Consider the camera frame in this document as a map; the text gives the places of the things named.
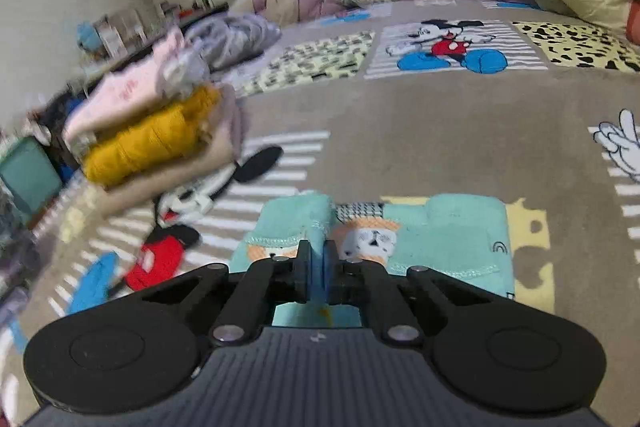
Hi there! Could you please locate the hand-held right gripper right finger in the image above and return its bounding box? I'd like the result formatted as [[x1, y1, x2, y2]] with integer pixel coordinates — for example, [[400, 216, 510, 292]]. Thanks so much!
[[321, 239, 489, 349]]

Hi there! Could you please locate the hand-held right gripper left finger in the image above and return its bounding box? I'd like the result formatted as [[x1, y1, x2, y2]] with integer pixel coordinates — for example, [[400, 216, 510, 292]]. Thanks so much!
[[137, 239, 321, 348]]

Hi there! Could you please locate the teal printed garment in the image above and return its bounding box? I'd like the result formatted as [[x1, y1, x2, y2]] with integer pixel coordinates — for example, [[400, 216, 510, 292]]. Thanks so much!
[[232, 191, 516, 329]]

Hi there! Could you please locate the pile of folded clothes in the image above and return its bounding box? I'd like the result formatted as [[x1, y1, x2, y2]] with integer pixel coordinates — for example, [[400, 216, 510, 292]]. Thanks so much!
[[0, 92, 87, 310]]

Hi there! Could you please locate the beige folded garment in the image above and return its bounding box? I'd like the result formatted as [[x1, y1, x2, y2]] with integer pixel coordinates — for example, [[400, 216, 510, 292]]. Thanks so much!
[[102, 84, 247, 214]]

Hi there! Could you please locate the cartoon mouse printed blanket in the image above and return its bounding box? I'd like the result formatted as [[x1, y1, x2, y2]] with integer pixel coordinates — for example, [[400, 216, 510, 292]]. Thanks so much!
[[0, 0, 640, 427]]

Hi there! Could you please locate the yellow folded garment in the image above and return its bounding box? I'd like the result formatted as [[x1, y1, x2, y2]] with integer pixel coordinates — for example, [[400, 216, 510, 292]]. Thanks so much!
[[80, 84, 224, 186]]

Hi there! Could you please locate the grey crumpled cloth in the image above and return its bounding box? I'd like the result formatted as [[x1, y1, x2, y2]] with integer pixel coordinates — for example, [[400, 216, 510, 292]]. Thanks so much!
[[185, 13, 284, 70]]

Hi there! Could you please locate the teal box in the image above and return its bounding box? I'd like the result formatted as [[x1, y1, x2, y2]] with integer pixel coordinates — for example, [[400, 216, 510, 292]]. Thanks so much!
[[0, 138, 64, 219]]

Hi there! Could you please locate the light blue bag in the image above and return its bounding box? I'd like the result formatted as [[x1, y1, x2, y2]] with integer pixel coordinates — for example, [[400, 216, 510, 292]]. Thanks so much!
[[76, 21, 104, 54]]

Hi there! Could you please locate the pink pillow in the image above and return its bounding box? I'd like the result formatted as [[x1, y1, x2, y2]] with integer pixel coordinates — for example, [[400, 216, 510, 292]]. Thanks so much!
[[625, 2, 640, 46]]

